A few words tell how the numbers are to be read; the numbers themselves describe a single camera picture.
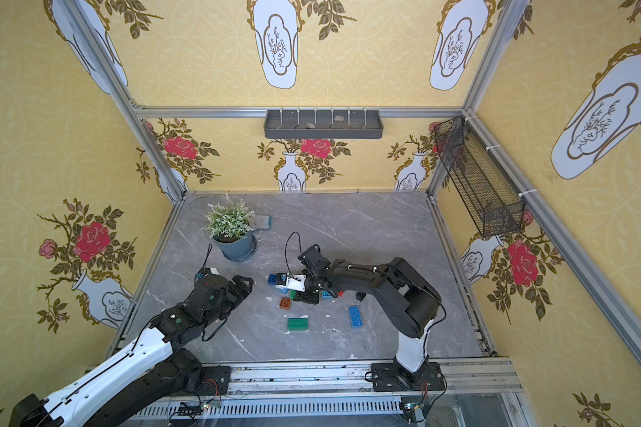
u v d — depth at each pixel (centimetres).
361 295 90
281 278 78
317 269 73
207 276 73
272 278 93
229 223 88
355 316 84
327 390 73
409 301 48
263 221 110
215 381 73
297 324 84
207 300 60
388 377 74
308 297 79
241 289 73
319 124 92
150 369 52
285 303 88
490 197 83
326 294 79
